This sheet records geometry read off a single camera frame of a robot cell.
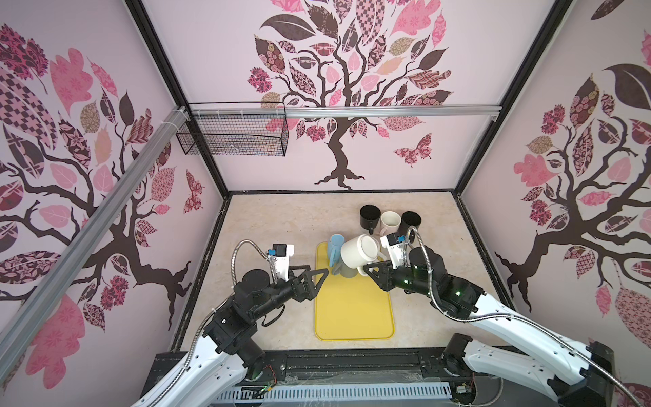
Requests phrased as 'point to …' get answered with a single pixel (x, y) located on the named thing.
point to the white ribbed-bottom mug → (384, 242)
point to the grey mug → (344, 270)
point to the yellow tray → (351, 309)
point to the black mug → (408, 219)
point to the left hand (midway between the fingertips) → (320, 275)
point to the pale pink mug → (390, 220)
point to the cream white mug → (358, 250)
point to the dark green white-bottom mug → (369, 215)
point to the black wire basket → (248, 129)
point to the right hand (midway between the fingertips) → (365, 265)
